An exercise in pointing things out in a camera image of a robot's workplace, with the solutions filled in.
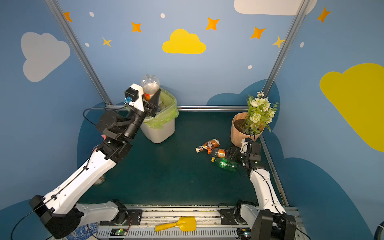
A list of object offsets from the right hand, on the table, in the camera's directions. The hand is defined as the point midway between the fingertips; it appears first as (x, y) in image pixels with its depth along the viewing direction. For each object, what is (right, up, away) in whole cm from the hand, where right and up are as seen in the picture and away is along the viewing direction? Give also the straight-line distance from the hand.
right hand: (233, 151), depth 85 cm
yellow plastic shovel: (-27, -34, -12) cm, 45 cm away
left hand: (-38, +28, -31) cm, 57 cm away
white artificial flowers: (+15, +22, -1) cm, 26 cm away
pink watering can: (-79, +8, +7) cm, 79 cm away
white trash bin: (-46, +9, +11) cm, 48 cm away
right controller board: (+2, -38, -14) cm, 40 cm away
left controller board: (-59, -37, -14) cm, 71 cm away
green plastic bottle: (-4, -8, +4) cm, 10 cm away
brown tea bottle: (-12, +2, +13) cm, 18 cm away
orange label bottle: (-7, -3, +13) cm, 15 cm away
